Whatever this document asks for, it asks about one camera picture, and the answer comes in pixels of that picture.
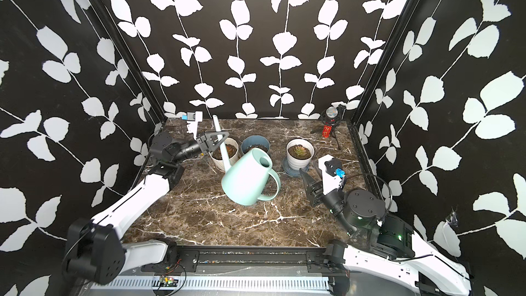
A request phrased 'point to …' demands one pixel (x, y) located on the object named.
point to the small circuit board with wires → (164, 281)
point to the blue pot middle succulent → (255, 141)
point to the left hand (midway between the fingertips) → (228, 133)
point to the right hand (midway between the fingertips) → (303, 164)
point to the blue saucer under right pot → (290, 171)
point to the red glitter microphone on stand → (331, 118)
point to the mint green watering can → (244, 183)
